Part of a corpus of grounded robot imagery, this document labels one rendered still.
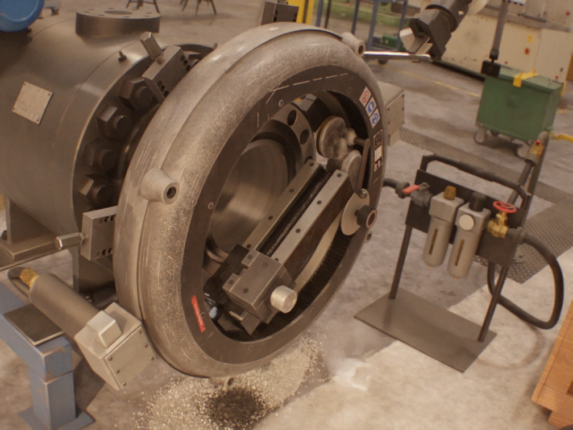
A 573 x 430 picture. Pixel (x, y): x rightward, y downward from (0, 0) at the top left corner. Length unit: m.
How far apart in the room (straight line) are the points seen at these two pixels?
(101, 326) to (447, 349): 1.29
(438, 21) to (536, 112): 3.02
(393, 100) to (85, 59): 0.72
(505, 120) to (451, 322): 2.51
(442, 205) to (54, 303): 1.21
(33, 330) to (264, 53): 0.82
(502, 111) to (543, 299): 2.15
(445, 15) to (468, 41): 6.09
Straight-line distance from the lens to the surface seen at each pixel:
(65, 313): 1.18
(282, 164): 1.39
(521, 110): 4.45
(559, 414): 1.90
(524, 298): 2.54
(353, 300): 2.20
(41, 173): 1.40
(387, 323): 2.10
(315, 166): 1.34
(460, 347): 2.08
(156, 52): 1.02
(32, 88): 1.47
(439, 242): 1.98
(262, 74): 1.04
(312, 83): 1.14
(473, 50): 7.51
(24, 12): 1.55
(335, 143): 1.36
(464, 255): 1.96
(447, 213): 1.94
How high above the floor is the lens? 1.12
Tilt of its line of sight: 25 degrees down
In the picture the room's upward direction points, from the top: 8 degrees clockwise
